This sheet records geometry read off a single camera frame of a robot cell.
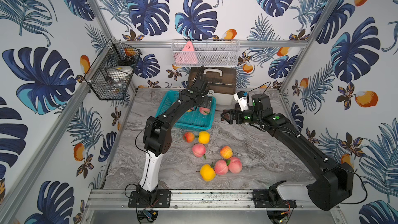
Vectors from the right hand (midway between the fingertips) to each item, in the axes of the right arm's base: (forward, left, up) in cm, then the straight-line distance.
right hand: (227, 112), depth 78 cm
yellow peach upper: (-4, +12, -19) cm, 23 cm away
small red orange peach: (-4, +20, -19) cm, 28 cm away
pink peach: (+15, +11, -19) cm, 27 cm away
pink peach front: (-21, +3, -18) cm, 28 cm away
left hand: (+16, +13, -7) cm, 22 cm away
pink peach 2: (-12, +15, -17) cm, 26 cm away
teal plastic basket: (+11, +20, -23) cm, 32 cm away
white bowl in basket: (+15, +56, +12) cm, 59 cm away
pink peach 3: (-20, -4, -18) cm, 27 cm away
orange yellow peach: (-13, 0, -18) cm, 22 cm away
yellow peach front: (-24, +10, -19) cm, 32 cm away
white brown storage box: (+34, 0, -9) cm, 35 cm away
